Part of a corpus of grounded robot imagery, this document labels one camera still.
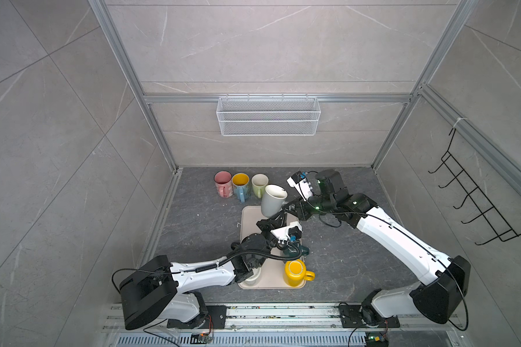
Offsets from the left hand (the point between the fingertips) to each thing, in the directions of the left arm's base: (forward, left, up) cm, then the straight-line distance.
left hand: (280, 206), depth 73 cm
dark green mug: (-9, -6, -15) cm, 18 cm away
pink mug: (+24, +24, -15) cm, 38 cm away
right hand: (0, -2, 0) cm, 2 cm away
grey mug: (0, +3, +4) cm, 5 cm away
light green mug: (+26, +7, -18) cm, 33 cm away
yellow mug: (-18, -5, -16) cm, 24 cm away
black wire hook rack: (-9, -60, +6) cm, 61 cm away
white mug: (-18, +10, -18) cm, 28 cm away
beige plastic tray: (-12, +3, -25) cm, 28 cm away
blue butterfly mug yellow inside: (+23, +15, -15) cm, 31 cm away
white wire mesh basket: (+49, +2, +4) cm, 49 cm away
